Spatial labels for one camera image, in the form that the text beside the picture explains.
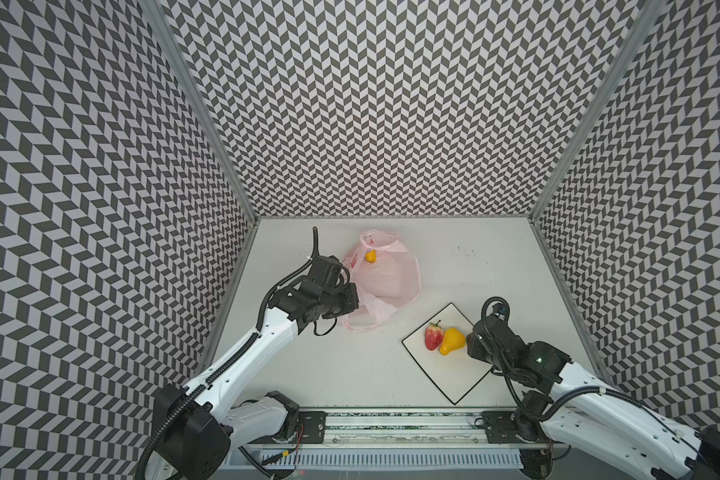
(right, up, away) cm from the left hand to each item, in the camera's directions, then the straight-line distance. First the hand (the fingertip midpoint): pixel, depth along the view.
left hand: (360, 302), depth 77 cm
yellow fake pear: (+26, -12, +5) cm, 29 cm away
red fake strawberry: (+21, -10, +5) cm, 24 cm away
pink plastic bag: (+8, +4, +24) cm, 26 cm away
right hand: (+31, -13, +2) cm, 33 cm away
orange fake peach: (+2, +11, +26) cm, 28 cm away
